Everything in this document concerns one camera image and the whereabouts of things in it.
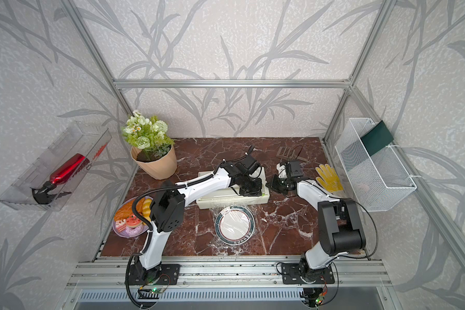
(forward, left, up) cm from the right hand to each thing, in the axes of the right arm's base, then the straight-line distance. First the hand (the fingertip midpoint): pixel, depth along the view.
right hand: (266, 183), depth 92 cm
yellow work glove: (+8, -36, -9) cm, 38 cm away
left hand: (-7, +2, +2) cm, 8 cm away
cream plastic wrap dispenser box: (-7, +18, +1) cm, 19 cm away
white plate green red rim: (-19, +15, -3) cm, 24 cm away
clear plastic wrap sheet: (-11, +6, -7) cm, 14 cm away
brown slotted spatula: (+24, -16, -5) cm, 29 cm away
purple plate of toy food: (-17, +62, -1) cm, 65 cm away
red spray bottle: (-7, +66, +25) cm, 71 cm away
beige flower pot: (+6, +50, +10) cm, 51 cm away
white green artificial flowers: (+13, +53, +21) cm, 58 cm away
